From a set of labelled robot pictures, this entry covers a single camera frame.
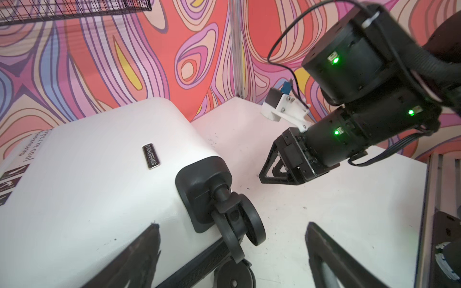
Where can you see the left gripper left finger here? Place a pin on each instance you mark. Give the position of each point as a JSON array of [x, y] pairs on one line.
[[135, 266]]

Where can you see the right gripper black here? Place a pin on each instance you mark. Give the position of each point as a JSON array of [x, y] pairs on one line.
[[292, 162]]

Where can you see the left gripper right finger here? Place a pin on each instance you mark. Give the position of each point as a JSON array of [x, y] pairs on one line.
[[334, 267]]

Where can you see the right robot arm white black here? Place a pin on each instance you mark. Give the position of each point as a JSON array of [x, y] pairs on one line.
[[387, 92]]

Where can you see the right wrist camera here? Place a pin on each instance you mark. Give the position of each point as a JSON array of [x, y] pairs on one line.
[[279, 104]]

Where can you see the black wire basket on back wall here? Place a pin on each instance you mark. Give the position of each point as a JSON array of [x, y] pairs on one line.
[[15, 12]]

